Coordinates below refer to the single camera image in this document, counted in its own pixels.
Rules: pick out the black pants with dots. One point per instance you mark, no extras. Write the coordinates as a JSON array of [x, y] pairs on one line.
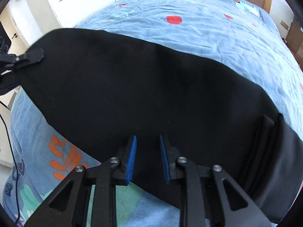
[[142, 87]]

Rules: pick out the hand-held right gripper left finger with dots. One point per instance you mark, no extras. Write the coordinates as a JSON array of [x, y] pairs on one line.
[[131, 162]]

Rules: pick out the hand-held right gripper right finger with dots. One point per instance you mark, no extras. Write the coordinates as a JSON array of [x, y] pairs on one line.
[[165, 162]]

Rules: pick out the wall socket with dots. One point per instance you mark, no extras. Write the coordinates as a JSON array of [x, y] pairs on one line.
[[284, 25]]

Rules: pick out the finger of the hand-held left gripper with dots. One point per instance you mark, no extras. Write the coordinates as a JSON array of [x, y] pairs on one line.
[[32, 55]]

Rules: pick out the white wardrobe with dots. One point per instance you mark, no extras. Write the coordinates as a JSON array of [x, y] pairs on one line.
[[82, 4]]

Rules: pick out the white door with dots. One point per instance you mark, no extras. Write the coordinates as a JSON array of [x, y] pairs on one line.
[[20, 30]]

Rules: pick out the wooden dresser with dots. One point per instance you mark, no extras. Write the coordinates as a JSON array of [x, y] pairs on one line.
[[297, 40]]

